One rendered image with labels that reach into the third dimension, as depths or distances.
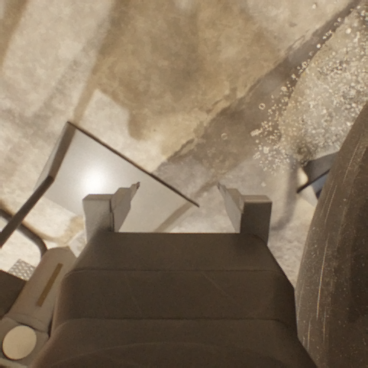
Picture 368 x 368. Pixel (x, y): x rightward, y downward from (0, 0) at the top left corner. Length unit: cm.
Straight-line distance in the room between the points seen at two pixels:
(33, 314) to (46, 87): 48
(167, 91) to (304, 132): 32
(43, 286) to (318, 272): 50
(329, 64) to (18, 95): 68
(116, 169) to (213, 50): 38
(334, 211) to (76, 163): 66
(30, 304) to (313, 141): 67
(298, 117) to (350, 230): 46
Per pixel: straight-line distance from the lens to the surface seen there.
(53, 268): 60
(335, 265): 19
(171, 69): 58
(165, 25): 57
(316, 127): 65
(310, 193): 75
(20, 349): 54
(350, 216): 20
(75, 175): 79
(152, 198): 76
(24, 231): 108
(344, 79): 62
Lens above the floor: 55
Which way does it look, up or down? 51 degrees down
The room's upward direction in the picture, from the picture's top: 170 degrees counter-clockwise
